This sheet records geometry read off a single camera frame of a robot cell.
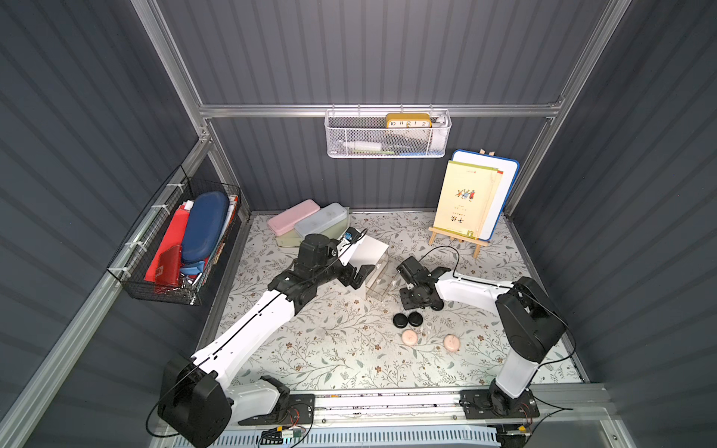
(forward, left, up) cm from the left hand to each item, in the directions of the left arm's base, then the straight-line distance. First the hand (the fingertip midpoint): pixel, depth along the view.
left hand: (362, 256), depth 76 cm
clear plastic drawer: (+6, -7, -23) cm, 25 cm away
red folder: (-8, +47, +7) cm, 48 cm away
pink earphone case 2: (-16, -27, -23) cm, 39 cm away
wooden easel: (+24, -27, -18) cm, 41 cm away
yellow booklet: (+26, -36, -1) cm, 44 cm away
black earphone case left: (-9, -12, -24) cm, 28 cm away
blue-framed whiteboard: (+28, -47, +9) cm, 56 cm away
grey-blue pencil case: (+27, +13, -13) cm, 33 cm away
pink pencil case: (+30, +27, -15) cm, 43 cm away
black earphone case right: (-4, -25, -23) cm, 34 cm away
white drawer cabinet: (+10, -3, -10) cm, 14 cm away
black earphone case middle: (-8, -17, -23) cm, 30 cm away
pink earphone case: (-14, -14, -23) cm, 30 cm away
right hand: (-1, -17, -23) cm, 29 cm away
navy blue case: (+4, +41, +8) cm, 42 cm away
